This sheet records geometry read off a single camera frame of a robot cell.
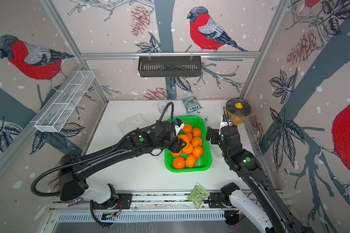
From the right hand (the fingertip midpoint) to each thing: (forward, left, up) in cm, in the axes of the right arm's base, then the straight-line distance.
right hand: (217, 126), depth 73 cm
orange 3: (-12, +20, -20) cm, 30 cm away
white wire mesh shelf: (+2, +83, +5) cm, 84 cm away
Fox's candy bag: (+37, +12, -23) cm, 45 cm away
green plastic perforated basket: (-12, +12, -22) cm, 27 cm away
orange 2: (-6, +21, -23) cm, 32 cm away
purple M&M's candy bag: (-33, +72, -24) cm, 83 cm away
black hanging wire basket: (+51, +27, +3) cm, 58 cm away
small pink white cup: (+32, +35, -20) cm, 51 cm away
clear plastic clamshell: (+19, +56, -26) cm, 64 cm away
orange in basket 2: (+2, +9, -20) cm, 22 cm away
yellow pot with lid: (+25, -20, -14) cm, 35 cm away
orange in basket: (+9, +9, -21) cm, 24 cm away
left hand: (-7, +16, -3) cm, 18 cm away
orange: (-4, +14, -19) cm, 25 cm away
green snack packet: (-26, +9, -26) cm, 38 cm away
